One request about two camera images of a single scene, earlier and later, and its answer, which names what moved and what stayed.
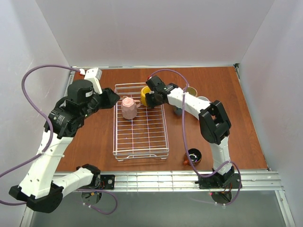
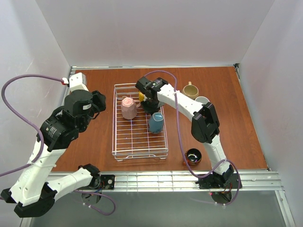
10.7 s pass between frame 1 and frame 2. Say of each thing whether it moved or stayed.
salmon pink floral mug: stayed
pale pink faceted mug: stayed
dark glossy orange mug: stayed
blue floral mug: moved
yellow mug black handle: moved
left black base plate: stayed
